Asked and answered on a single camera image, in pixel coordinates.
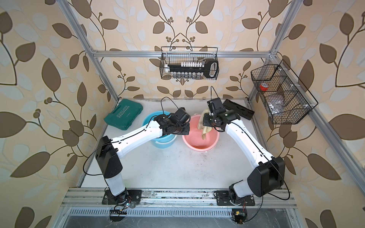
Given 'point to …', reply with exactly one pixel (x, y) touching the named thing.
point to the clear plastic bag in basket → (276, 105)
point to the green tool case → (124, 114)
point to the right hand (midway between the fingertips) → (207, 120)
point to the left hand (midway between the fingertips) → (186, 127)
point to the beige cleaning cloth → (204, 129)
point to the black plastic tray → (241, 110)
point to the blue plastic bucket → (163, 141)
